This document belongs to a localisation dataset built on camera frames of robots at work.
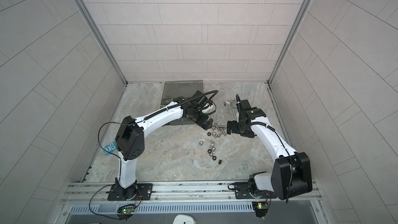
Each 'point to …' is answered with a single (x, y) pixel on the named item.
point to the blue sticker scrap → (111, 148)
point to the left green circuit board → (125, 211)
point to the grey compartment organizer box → (172, 89)
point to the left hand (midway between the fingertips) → (210, 120)
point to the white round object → (184, 219)
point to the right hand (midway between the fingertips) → (234, 131)
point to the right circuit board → (260, 207)
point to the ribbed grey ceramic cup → (232, 107)
